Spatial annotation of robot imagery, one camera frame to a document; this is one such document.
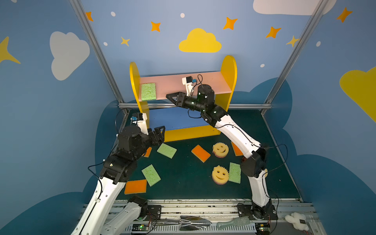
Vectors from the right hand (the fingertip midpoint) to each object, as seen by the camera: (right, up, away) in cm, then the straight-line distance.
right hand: (169, 94), depth 67 cm
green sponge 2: (-14, -44, +19) cm, 50 cm away
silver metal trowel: (+8, -63, +3) cm, 63 cm away
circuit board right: (+46, -66, +4) cm, 81 cm away
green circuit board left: (-15, -65, +4) cm, 67 cm away
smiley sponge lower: (+27, -44, +17) cm, 54 cm away
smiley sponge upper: (+30, -31, +28) cm, 52 cm away
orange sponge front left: (-21, -50, +15) cm, 56 cm away
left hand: (-5, -15, -2) cm, 16 cm away
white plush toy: (+63, -61, +2) cm, 87 cm away
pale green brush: (+36, -62, +4) cm, 72 cm away
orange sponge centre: (+17, -33, +29) cm, 47 cm away
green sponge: (-6, -31, +29) cm, 43 cm away
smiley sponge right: (+48, -38, +4) cm, 61 cm away
